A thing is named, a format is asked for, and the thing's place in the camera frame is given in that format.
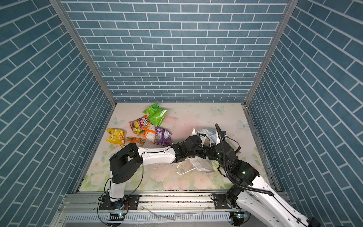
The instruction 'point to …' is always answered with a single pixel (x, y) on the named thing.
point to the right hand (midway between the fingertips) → (212, 145)
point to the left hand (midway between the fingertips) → (215, 152)
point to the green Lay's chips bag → (156, 115)
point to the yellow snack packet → (117, 136)
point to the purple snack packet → (162, 136)
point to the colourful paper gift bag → (205, 165)
